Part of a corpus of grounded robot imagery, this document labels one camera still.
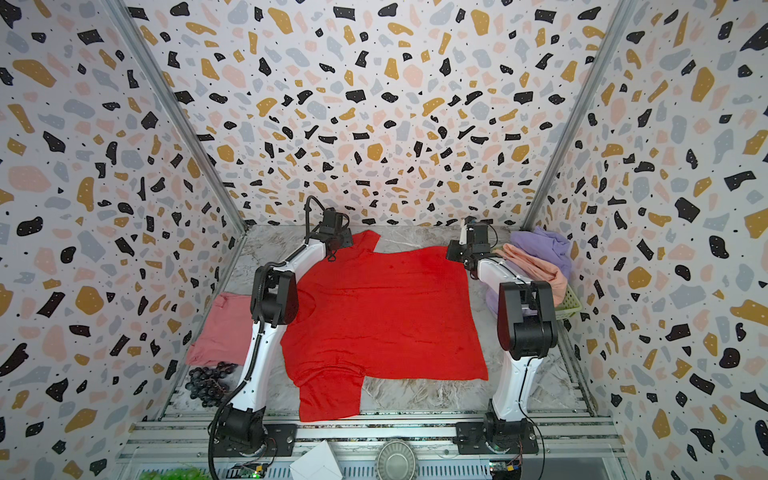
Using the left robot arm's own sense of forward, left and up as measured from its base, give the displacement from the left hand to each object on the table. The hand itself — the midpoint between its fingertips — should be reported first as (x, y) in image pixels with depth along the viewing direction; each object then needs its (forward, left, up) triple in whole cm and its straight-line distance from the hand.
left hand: (345, 230), depth 112 cm
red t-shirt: (-35, -13, -1) cm, 37 cm away
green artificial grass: (-73, +30, -2) cm, 79 cm away
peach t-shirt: (-25, -63, +7) cm, 68 cm away
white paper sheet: (-72, -1, -2) cm, 72 cm away
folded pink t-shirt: (-38, +34, -6) cm, 51 cm away
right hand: (-12, -36, +8) cm, 39 cm away
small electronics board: (-73, +16, -6) cm, 75 cm away
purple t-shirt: (-16, -69, +8) cm, 72 cm away
